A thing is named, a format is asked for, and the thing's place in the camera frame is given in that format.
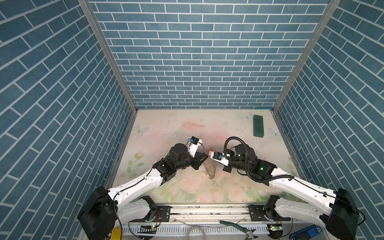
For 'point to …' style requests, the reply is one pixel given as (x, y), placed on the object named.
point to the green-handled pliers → (250, 233)
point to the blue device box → (306, 232)
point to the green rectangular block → (258, 126)
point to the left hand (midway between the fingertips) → (207, 157)
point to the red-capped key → (210, 151)
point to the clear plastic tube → (196, 227)
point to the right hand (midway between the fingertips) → (212, 154)
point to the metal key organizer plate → (209, 167)
